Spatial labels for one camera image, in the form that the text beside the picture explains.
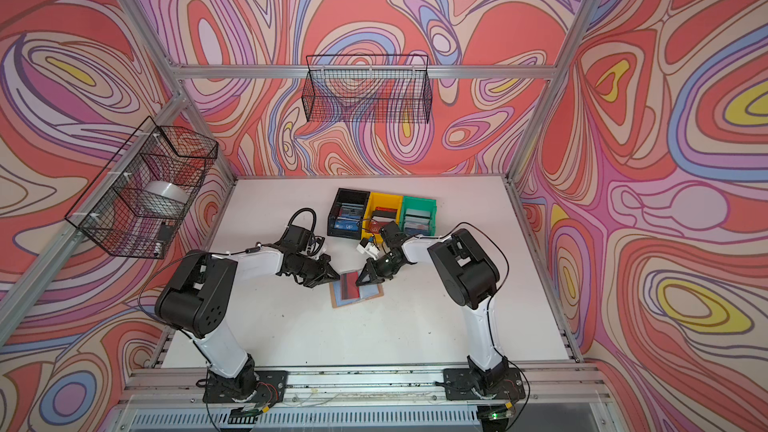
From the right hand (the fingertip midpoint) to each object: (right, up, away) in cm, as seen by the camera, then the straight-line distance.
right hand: (362, 288), depth 91 cm
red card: (-4, 0, 0) cm, 4 cm away
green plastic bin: (+19, +22, +14) cm, 32 cm away
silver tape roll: (-46, +27, -20) cm, 57 cm away
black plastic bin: (-7, +22, +14) cm, 27 cm away
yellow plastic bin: (+6, +24, +17) cm, 30 cm away
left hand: (-6, +4, +1) cm, 7 cm away
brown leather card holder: (+1, -1, -3) cm, 3 cm away
